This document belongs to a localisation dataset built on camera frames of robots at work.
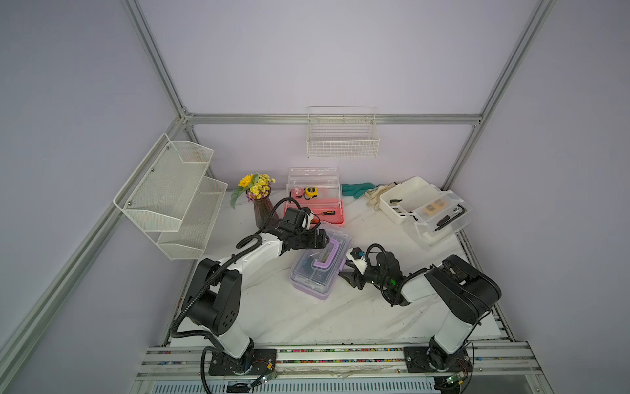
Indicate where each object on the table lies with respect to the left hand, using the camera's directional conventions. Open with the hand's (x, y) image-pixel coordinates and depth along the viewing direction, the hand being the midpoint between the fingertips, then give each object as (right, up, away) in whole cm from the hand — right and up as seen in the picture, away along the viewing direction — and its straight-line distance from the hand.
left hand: (319, 243), depth 89 cm
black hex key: (+52, +8, +6) cm, 53 cm away
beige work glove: (+27, +20, +28) cm, 43 cm away
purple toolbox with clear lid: (-1, -9, -5) cm, 11 cm away
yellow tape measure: (-3, +21, +18) cm, 28 cm away
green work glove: (+18, +22, +29) cm, 41 cm away
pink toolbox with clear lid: (+3, +28, +34) cm, 44 cm away
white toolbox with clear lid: (+47, +11, +10) cm, 50 cm away
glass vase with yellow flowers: (-22, +20, -2) cm, 30 cm away
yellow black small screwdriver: (+4, +11, +21) cm, 24 cm away
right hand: (+10, -10, +2) cm, 14 cm away
